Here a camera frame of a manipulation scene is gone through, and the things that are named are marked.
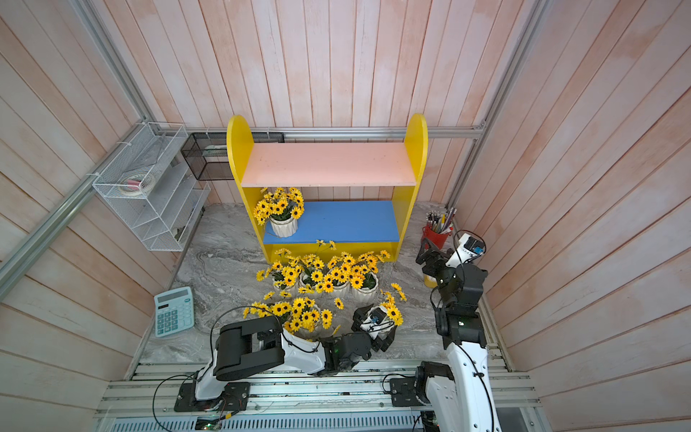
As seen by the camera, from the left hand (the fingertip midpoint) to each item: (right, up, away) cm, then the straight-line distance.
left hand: (384, 318), depth 82 cm
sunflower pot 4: (-32, +13, +2) cm, 34 cm away
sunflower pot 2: (-14, +13, 0) cm, 19 cm away
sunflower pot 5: (-32, +35, +2) cm, 47 cm away
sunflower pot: (-6, +12, -2) cm, 14 cm away
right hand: (+12, +24, -9) cm, 29 cm away
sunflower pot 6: (+1, +6, -7) cm, 10 cm away
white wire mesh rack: (-67, +31, -4) cm, 73 cm away
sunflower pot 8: (-32, +6, -8) cm, 33 cm away
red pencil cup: (+23, +29, +17) cm, 41 cm away
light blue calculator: (-69, 0, +6) cm, 70 cm away
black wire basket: (-62, +55, +14) cm, 84 cm away
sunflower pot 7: (-23, +2, -9) cm, 25 cm away
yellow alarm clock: (+19, +9, +13) cm, 25 cm away
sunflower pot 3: (-22, +13, +1) cm, 26 cm away
